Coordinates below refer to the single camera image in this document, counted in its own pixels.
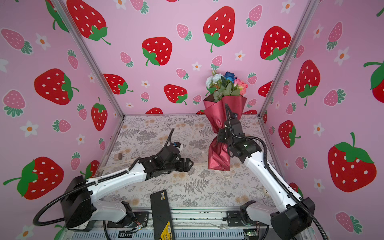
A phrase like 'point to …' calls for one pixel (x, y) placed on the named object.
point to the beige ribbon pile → (115, 167)
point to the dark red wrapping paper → (215, 110)
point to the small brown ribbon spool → (120, 156)
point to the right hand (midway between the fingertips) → (219, 130)
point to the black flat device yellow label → (162, 221)
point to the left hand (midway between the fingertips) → (187, 163)
